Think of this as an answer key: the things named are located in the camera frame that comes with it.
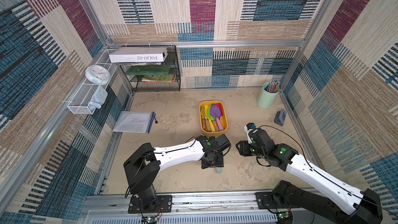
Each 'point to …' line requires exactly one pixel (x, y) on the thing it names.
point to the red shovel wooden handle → (220, 108)
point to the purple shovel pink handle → (215, 111)
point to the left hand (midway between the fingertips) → (220, 164)
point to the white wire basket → (80, 103)
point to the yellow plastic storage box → (224, 116)
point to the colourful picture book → (159, 78)
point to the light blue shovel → (218, 170)
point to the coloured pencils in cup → (272, 87)
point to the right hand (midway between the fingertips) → (239, 143)
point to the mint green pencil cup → (268, 95)
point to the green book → (148, 70)
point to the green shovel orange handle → (209, 113)
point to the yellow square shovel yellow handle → (206, 111)
